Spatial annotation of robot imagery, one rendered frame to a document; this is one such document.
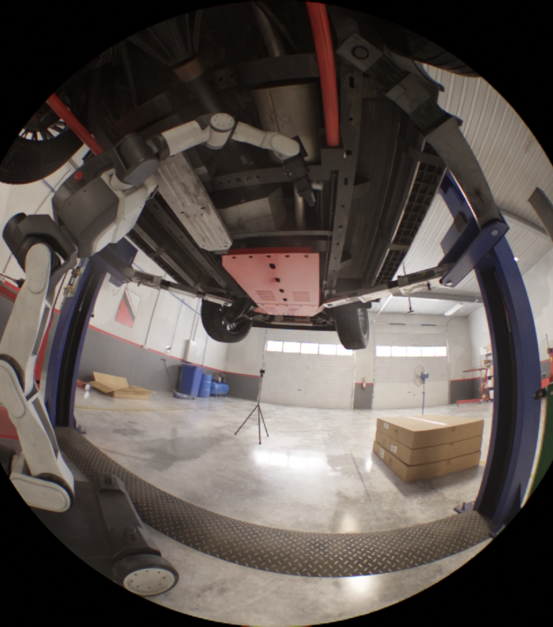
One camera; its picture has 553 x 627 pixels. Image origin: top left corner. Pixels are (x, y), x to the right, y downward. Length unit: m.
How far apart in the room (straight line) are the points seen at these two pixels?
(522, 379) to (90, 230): 1.75
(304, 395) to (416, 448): 8.14
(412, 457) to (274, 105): 2.31
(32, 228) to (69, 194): 0.16
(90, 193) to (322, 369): 9.59
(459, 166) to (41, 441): 1.55
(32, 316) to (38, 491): 0.49
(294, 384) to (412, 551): 9.10
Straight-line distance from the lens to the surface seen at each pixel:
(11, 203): 4.68
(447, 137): 0.84
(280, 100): 0.98
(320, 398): 9.67
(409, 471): 1.96
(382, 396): 10.16
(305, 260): 1.44
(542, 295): 9.92
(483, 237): 1.23
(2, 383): 0.71
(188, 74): 0.93
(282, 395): 9.77
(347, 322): 2.19
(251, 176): 1.13
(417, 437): 1.89
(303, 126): 1.01
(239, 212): 1.35
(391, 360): 10.40
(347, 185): 1.04
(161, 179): 1.17
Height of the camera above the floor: 0.78
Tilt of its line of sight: 20 degrees up
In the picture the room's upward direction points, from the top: 7 degrees clockwise
